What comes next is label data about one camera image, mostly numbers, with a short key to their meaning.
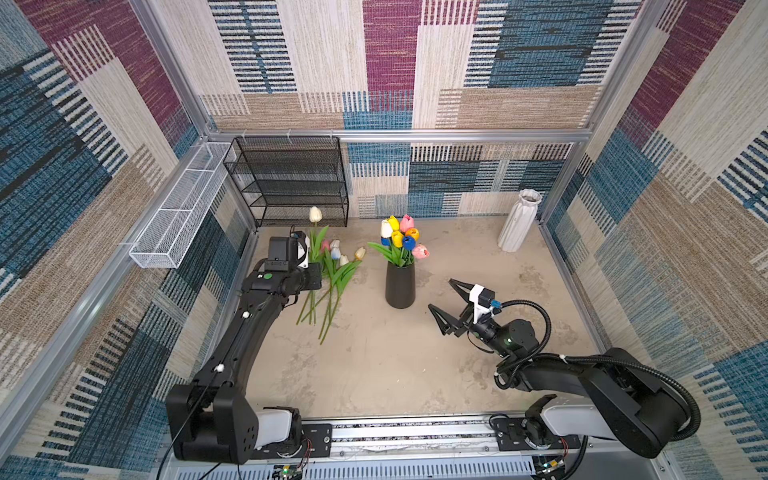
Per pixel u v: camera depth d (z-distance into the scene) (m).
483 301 0.64
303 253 0.82
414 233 0.74
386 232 0.75
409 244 0.72
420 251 0.71
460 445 0.73
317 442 0.74
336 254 1.05
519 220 0.99
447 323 0.68
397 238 0.74
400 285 0.92
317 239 0.85
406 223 0.76
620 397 0.44
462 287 0.76
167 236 0.71
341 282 1.02
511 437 0.73
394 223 0.77
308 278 0.73
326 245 1.09
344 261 1.05
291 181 1.11
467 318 0.69
